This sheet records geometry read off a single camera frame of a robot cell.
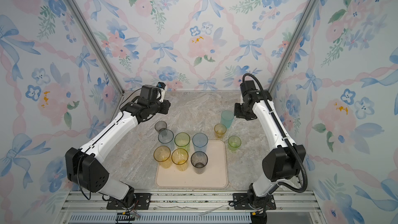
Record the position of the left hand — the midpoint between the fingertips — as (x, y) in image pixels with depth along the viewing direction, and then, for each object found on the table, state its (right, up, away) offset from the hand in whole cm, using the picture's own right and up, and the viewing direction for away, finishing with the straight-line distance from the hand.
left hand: (168, 102), depth 83 cm
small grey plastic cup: (-8, -14, +14) cm, 22 cm away
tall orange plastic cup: (-3, -28, 0) cm, 29 cm away
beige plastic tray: (+25, -39, -1) cm, 46 cm away
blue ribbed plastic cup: (+17, -21, +1) cm, 27 cm away
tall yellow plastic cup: (+6, -29, -1) cm, 30 cm away
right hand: (+39, -6, -1) cm, 39 cm away
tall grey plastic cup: (+16, -28, -9) cm, 34 cm away
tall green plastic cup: (+7, -20, +2) cm, 22 cm away
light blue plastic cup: (-2, -20, +1) cm, 20 cm away
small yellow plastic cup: (+29, -17, +17) cm, 38 cm away
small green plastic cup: (+37, -23, +10) cm, 45 cm away
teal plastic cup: (+33, -9, +10) cm, 36 cm away
